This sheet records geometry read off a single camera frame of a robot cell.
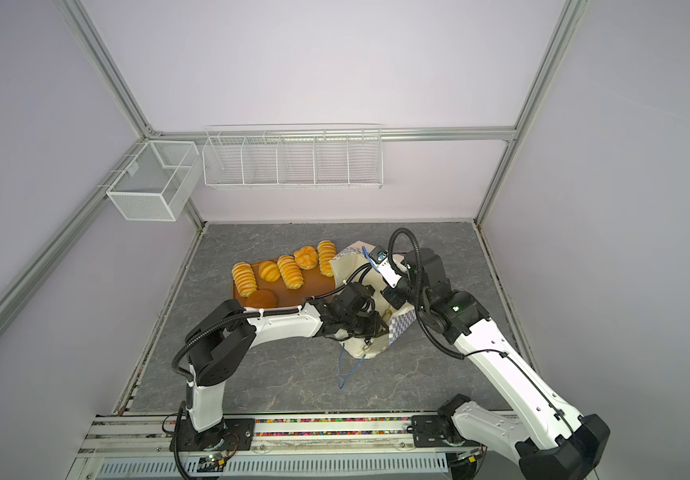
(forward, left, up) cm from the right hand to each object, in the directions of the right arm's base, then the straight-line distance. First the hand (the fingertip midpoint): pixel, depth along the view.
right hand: (389, 272), depth 73 cm
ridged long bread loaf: (+25, +20, -23) cm, 40 cm away
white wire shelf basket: (+45, +29, +4) cm, 54 cm away
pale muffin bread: (+22, +26, -22) cm, 41 cm away
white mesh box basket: (+33, +73, +2) cm, 80 cm away
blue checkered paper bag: (-9, -2, -9) cm, 12 cm away
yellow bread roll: (+17, +39, -23) cm, 48 cm away
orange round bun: (+6, +40, -24) cm, 47 cm away
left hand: (-8, -1, -21) cm, 22 cm away
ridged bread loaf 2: (+14, +46, -22) cm, 53 cm away
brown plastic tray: (+14, +23, -26) cm, 37 cm away
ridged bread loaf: (+16, +31, -23) cm, 42 cm away
